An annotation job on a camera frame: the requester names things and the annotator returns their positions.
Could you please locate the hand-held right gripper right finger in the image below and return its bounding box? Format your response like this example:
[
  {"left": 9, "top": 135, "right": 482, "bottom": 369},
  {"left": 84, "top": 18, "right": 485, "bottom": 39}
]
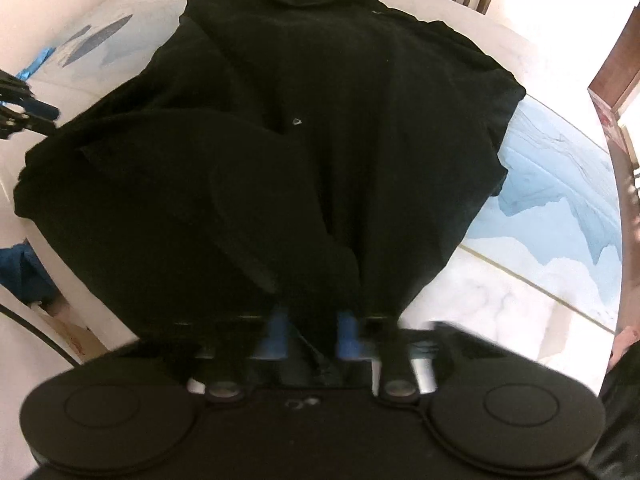
[{"left": 336, "top": 311, "right": 497, "bottom": 405}]

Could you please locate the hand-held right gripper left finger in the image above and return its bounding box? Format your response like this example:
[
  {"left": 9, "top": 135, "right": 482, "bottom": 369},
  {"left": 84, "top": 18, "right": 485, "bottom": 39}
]
[{"left": 135, "top": 310, "right": 290, "bottom": 403}]

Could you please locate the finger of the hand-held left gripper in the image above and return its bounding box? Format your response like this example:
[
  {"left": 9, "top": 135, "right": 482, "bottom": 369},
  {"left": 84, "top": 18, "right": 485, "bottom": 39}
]
[
  {"left": 0, "top": 72, "right": 35, "bottom": 103},
  {"left": 0, "top": 101, "right": 61, "bottom": 137}
]

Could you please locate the black long-sleeve shirt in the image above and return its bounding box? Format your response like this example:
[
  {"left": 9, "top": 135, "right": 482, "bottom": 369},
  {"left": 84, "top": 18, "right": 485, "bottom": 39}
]
[{"left": 12, "top": 0, "right": 527, "bottom": 361}]

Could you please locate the blue tape strip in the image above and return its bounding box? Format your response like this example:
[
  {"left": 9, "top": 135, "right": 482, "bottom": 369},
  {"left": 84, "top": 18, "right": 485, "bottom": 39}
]
[{"left": 20, "top": 47, "right": 56, "bottom": 80}]

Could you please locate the dark blue cloth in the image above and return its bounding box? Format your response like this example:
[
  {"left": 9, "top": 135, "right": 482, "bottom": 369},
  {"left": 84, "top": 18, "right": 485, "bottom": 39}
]
[{"left": 0, "top": 244, "right": 52, "bottom": 307}]

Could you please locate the wooden door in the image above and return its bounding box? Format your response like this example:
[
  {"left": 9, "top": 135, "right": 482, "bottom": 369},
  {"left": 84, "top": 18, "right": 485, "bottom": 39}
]
[{"left": 589, "top": 20, "right": 640, "bottom": 111}]

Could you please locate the black cable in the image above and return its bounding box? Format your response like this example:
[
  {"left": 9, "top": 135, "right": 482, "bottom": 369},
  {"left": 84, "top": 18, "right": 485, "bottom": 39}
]
[{"left": 0, "top": 304, "right": 83, "bottom": 367}]

